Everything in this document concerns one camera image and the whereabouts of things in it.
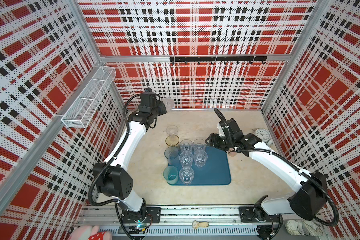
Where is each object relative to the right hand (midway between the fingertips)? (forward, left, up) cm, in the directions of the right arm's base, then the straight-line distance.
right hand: (211, 141), depth 79 cm
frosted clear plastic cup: (+14, +22, +15) cm, 30 cm away
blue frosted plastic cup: (0, +23, -12) cm, 26 cm away
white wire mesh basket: (+22, +80, +1) cm, 83 cm away
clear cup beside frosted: (+20, +24, -16) cm, 36 cm away
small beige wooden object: (-36, +9, -17) cm, 40 cm away
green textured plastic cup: (-11, +23, -18) cm, 31 cm away
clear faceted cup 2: (-1, +14, -19) cm, 23 cm away
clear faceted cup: (+7, +14, -16) cm, 22 cm away
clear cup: (0, +5, -19) cm, 19 cm away
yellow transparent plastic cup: (+6, +22, -8) cm, 24 cm away
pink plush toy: (-39, +57, -13) cm, 70 cm away
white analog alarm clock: (+16, -40, -17) cm, 46 cm away
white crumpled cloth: (-37, -41, -16) cm, 57 cm away
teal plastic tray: (-9, -4, -17) cm, 20 cm away
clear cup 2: (-11, +14, -18) cm, 26 cm away
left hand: (+17, +25, +11) cm, 32 cm away
